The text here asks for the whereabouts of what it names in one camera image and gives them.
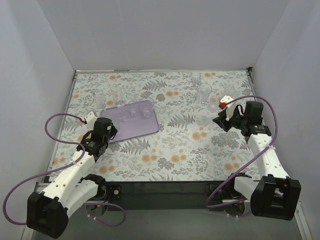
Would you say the clear stemmed goblet glass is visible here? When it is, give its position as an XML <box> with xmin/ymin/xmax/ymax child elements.
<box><xmin>209</xmin><ymin>96</ymin><xmax>222</xmax><ymax>112</ymax></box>

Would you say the small clear shot glass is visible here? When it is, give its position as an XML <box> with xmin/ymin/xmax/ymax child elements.
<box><xmin>128</xmin><ymin>104</ymin><xmax>139</xmax><ymax>117</ymax></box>

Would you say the tall clear drinking glass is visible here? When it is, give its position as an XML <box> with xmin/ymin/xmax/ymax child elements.
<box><xmin>196</xmin><ymin>83</ymin><xmax>212</xmax><ymax>104</ymax></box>

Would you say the clear stemmed wine glass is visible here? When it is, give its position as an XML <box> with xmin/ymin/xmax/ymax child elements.
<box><xmin>93</xmin><ymin>89</ymin><xmax>113</xmax><ymax>119</ymax></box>

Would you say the tall clear flute glass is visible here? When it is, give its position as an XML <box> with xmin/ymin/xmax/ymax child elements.
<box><xmin>111</xmin><ymin>84</ymin><xmax>129</xmax><ymax>122</ymax></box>

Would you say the clear faceted tumbler glass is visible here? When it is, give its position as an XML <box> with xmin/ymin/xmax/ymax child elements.
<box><xmin>138</xmin><ymin>97</ymin><xmax>155</xmax><ymax>118</ymax></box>

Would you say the clear back tumbler glass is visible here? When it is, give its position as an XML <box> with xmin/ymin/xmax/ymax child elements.
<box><xmin>190</xmin><ymin>72</ymin><xmax>202</xmax><ymax>87</ymax></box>

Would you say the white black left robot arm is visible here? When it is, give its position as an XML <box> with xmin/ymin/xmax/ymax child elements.
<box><xmin>26</xmin><ymin>117</ymin><xmax>117</xmax><ymax>239</ymax></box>

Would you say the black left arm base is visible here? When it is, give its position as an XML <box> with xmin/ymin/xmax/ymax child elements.
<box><xmin>102</xmin><ymin>184</ymin><xmax>122</xmax><ymax>202</ymax></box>

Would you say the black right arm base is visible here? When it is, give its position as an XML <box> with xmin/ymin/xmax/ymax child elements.
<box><xmin>204</xmin><ymin>182</ymin><xmax>244</xmax><ymax>201</ymax></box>

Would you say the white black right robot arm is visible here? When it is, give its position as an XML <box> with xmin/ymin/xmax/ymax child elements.
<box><xmin>208</xmin><ymin>95</ymin><xmax>301</xmax><ymax>221</ymax></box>

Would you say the purple rectangular tray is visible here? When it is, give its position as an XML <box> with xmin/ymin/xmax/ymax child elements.
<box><xmin>109</xmin><ymin>101</ymin><xmax>160</xmax><ymax>143</ymax></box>

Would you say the floral patterned table mat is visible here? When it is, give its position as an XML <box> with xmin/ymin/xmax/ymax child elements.
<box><xmin>60</xmin><ymin>70</ymin><xmax>253</xmax><ymax>181</ymax></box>

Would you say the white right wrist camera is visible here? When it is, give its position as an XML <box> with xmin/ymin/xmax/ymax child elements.
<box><xmin>219</xmin><ymin>95</ymin><xmax>236</xmax><ymax>121</ymax></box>

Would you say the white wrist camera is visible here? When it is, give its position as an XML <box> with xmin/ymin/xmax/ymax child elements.
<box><xmin>219</xmin><ymin>95</ymin><xmax>236</xmax><ymax>121</ymax></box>
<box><xmin>84</xmin><ymin>111</ymin><xmax>98</xmax><ymax>126</ymax></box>

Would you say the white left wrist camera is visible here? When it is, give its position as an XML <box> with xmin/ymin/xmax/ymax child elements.
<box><xmin>84</xmin><ymin>111</ymin><xmax>98</xmax><ymax>126</ymax></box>

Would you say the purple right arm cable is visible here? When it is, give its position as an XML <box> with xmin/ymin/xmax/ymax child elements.
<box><xmin>205</xmin><ymin>95</ymin><xmax>278</xmax><ymax>218</ymax></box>

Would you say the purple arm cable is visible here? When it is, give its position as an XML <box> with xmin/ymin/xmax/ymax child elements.
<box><xmin>4</xmin><ymin>112</ymin><xmax>126</xmax><ymax>227</ymax></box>
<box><xmin>205</xmin><ymin>95</ymin><xmax>278</xmax><ymax>218</ymax></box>

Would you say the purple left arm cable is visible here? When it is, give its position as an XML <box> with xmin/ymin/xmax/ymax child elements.
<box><xmin>4</xmin><ymin>112</ymin><xmax>126</xmax><ymax>227</ymax></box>

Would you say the aluminium table frame rail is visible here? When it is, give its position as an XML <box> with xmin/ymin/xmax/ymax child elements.
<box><xmin>21</xmin><ymin>71</ymin><xmax>83</xmax><ymax>240</ymax></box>

